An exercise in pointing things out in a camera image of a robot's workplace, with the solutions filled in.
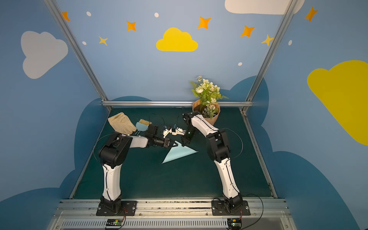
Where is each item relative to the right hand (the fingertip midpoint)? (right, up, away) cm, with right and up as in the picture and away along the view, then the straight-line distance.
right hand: (185, 142), depth 96 cm
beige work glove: (-51, +13, +15) cm, 54 cm away
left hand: (-5, 0, -2) cm, 5 cm away
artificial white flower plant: (+14, +32, -6) cm, 35 cm away
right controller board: (+25, -38, -23) cm, 52 cm away
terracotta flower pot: (+16, +21, -3) cm, 27 cm away
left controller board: (-37, -37, -25) cm, 58 cm away
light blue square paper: (-5, -5, -3) cm, 8 cm away
